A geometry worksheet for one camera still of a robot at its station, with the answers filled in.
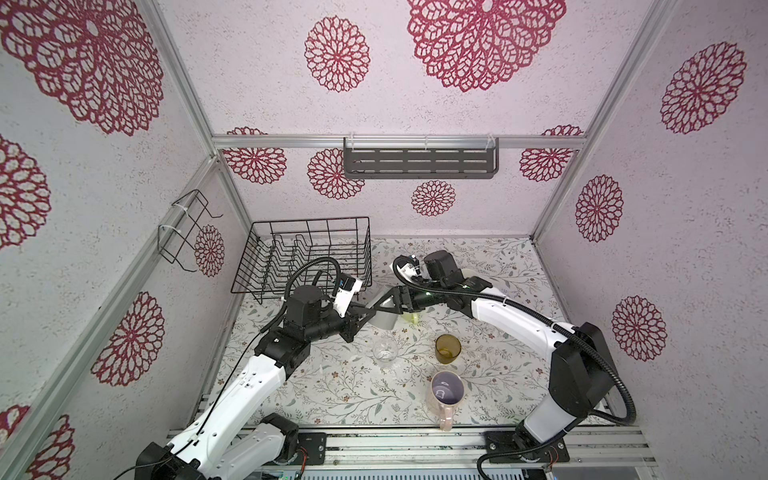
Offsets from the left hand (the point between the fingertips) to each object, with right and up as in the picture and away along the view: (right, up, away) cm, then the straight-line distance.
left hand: (371, 315), depth 74 cm
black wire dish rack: (-38, +18, +36) cm, 55 cm away
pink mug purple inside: (+20, -22, +7) cm, 31 cm away
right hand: (+2, +3, +2) cm, 4 cm away
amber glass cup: (+22, -12, +15) cm, 29 cm away
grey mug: (+3, -1, -1) cm, 4 cm away
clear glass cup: (+4, -14, +16) cm, 22 cm away
